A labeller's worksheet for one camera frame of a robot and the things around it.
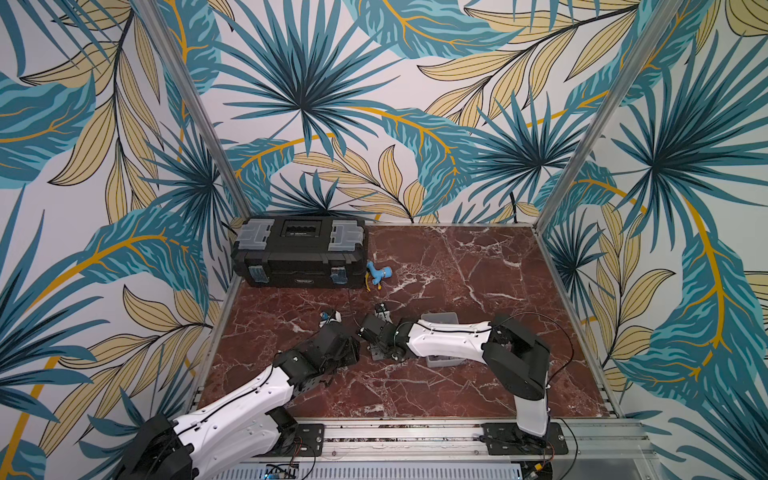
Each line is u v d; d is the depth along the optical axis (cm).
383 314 80
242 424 47
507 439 73
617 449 75
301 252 90
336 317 76
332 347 62
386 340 67
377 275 100
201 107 85
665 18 69
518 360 48
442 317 97
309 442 74
